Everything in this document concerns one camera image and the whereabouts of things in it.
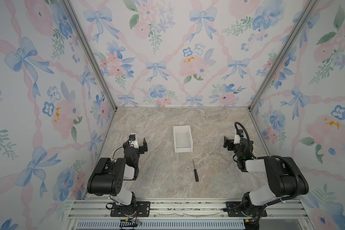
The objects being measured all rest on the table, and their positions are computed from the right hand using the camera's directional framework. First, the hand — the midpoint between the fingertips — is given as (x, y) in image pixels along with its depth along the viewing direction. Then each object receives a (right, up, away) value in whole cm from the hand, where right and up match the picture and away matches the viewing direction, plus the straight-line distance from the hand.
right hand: (233, 136), depth 94 cm
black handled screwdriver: (-26, -20, -8) cm, 34 cm away
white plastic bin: (-33, -3, +7) cm, 34 cm away
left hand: (-62, -1, -2) cm, 62 cm away
